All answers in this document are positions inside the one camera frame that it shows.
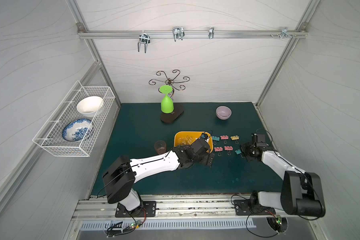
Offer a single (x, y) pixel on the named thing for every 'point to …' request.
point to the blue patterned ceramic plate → (77, 130)
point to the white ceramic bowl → (88, 106)
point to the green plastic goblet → (167, 103)
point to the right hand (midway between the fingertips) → (241, 146)
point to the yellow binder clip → (235, 138)
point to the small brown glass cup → (160, 146)
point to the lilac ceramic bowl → (223, 112)
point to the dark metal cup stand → (169, 117)
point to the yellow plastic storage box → (187, 137)
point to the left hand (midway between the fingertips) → (208, 155)
